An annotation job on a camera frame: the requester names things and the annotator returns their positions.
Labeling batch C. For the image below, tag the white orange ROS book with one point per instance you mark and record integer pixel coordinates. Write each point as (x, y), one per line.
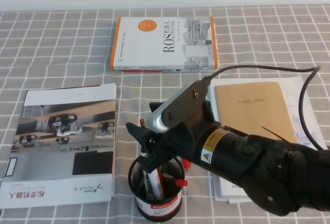
(185, 44)

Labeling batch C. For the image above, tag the black mesh pen holder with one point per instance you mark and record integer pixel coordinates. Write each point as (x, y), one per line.
(163, 210)

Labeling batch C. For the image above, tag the grey checkered tablecloth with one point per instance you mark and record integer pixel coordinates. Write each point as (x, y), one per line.
(59, 49)

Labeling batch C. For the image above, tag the red gel pen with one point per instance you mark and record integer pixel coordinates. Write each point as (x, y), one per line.
(186, 164)

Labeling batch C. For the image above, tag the white marker black cap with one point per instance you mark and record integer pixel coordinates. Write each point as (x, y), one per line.
(156, 185)

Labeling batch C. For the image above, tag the red pencil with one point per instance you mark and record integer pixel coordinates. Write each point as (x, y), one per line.
(150, 188)

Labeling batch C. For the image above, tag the tan kraft notebook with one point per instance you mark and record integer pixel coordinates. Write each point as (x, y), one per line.
(255, 108)

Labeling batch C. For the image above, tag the Agilex Robotics brochure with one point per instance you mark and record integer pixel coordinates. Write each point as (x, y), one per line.
(63, 149)

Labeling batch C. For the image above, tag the red capped pen in holder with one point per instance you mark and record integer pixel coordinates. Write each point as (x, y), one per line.
(181, 182)

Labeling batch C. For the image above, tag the white marker in holder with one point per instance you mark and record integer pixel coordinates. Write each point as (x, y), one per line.
(148, 193)

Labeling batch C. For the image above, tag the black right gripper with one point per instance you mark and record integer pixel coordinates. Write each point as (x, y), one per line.
(186, 140)

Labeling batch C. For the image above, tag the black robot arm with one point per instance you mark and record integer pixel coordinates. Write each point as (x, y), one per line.
(278, 176)

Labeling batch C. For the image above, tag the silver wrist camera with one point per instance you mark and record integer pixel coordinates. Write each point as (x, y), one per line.
(186, 106)

